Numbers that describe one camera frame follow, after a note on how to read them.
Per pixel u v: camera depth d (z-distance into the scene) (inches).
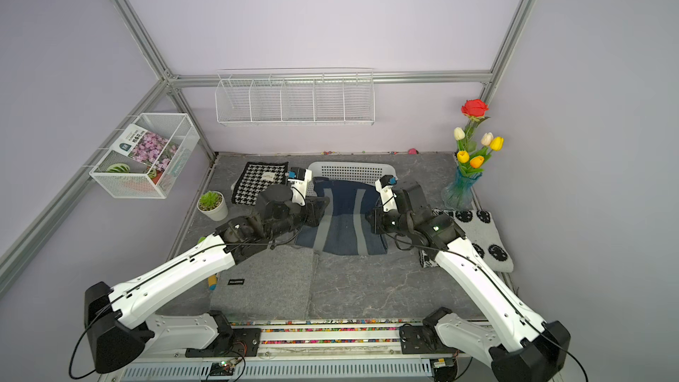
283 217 21.5
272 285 31.8
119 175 27.9
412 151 48.8
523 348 14.7
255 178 42.5
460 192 38.0
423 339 29.1
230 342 26.8
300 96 39.0
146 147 29.5
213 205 36.9
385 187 25.7
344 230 30.5
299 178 24.4
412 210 21.1
